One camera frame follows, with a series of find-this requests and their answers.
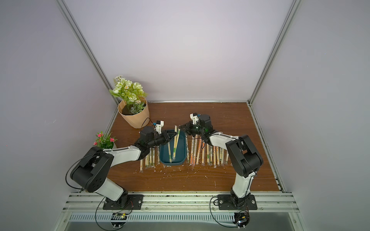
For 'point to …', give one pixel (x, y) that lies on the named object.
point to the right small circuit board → (241, 219)
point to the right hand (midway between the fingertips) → (178, 124)
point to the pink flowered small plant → (104, 142)
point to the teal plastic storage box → (180, 153)
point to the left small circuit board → (118, 216)
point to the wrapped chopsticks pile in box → (169, 151)
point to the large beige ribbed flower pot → (139, 120)
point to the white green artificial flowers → (131, 92)
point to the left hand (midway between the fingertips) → (178, 134)
